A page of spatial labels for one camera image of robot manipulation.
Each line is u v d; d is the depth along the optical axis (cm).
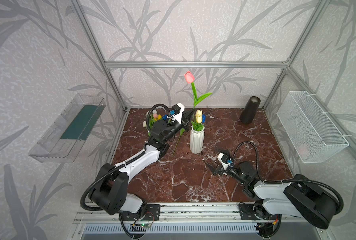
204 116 77
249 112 102
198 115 73
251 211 74
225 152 76
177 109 59
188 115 66
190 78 57
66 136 64
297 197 43
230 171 70
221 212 75
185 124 64
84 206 41
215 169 70
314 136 62
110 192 42
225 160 65
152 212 73
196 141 84
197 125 77
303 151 72
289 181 49
